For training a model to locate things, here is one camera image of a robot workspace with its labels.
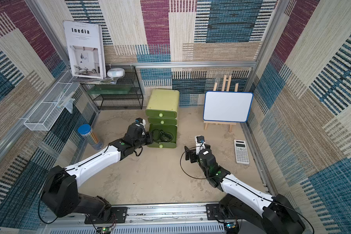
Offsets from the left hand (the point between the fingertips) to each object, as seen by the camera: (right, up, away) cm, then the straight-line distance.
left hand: (153, 134), depth 86 cm
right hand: (+23, -5, -3) cm, 23 cm away
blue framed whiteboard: (+45, +17, +8) cm, 49 cm away
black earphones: (+6, -3, +14) cm, 16 cm away
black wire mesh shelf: (-20, +25, +10) cm, 33 cm away
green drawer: (+4, +12, +5) cm, 14 cm away
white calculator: (+54, -12, +8) cm, 56 cm away
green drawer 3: (+8, +3, +17) cm, 19 cm away
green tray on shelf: (-35, +31, +20) cm, 51 cm away
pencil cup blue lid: (-38, +2, -2) cm, 38 cm away
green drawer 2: (+5, +8, +11) cm, 14 cm away
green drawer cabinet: (+4, +16, +7) cm, 18 cm away
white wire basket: (-51, +9, -15) cm, 54 cm away
